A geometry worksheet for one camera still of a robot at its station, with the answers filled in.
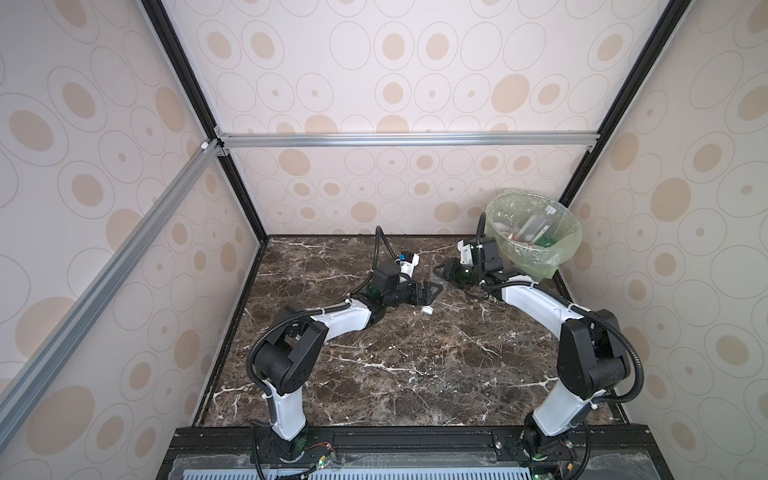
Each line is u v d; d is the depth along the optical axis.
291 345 0.53
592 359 0.47
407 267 0.81
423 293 0.78
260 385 0.50
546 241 0.94
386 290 0.71
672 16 0.68
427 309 0.85
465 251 0.83
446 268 0.83
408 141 0.90
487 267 0.71
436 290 0.84
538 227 0.94
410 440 0.75
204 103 0.83
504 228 0.98
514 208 0.97
